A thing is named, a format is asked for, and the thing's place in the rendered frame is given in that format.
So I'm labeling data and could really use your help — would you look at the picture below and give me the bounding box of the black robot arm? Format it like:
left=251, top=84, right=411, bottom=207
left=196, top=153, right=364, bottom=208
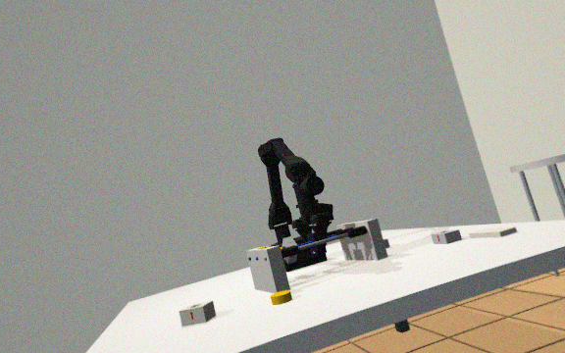
left=258, top=138, right=333, bottom=244

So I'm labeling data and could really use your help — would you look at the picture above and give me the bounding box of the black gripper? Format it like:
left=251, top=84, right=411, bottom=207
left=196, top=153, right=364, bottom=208
left=291, top=197, right=334, bottom=242

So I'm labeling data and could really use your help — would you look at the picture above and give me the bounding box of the yellow short cylinder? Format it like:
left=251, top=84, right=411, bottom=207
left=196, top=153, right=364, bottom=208
left=271, top=290, right=292, bottom=305

